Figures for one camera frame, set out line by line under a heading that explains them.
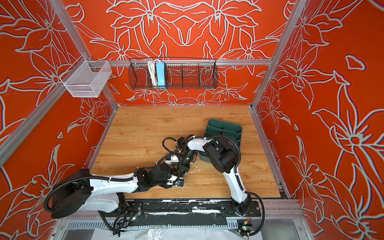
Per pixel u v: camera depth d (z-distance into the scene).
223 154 0.55
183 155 0.79
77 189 0.46
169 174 0.65
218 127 0.99
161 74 0.90
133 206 0.74
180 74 0.98
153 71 0.90
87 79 0.92
